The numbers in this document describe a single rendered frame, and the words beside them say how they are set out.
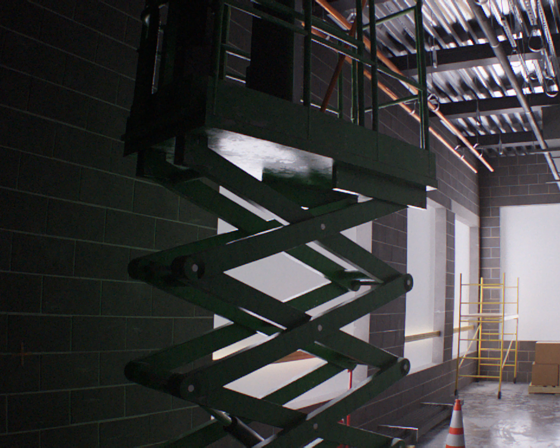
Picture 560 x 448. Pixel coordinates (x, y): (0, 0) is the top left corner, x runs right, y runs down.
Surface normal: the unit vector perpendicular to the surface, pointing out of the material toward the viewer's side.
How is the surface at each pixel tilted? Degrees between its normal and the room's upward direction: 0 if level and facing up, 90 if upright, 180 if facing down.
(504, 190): 91
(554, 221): 90
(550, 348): 90
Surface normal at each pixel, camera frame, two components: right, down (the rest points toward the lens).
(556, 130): -0.56, -0.12
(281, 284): 0.83, -0.04
